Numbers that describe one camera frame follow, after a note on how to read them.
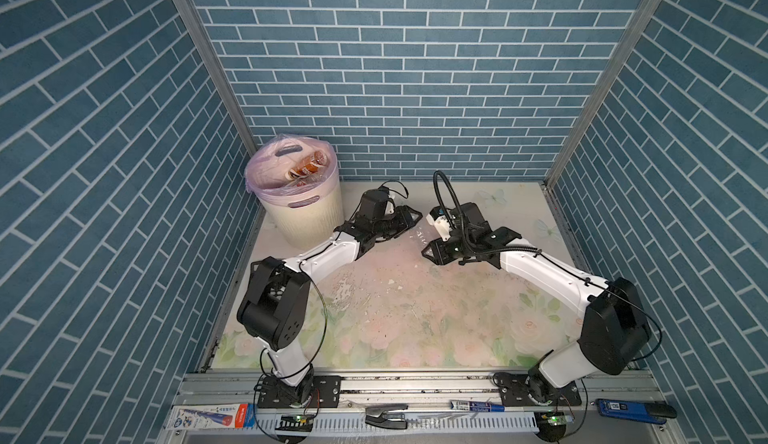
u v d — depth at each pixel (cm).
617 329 44
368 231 69
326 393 73
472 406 71
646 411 68
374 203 68
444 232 75
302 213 83
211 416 69
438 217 75
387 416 69
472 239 65
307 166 93
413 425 71
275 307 46
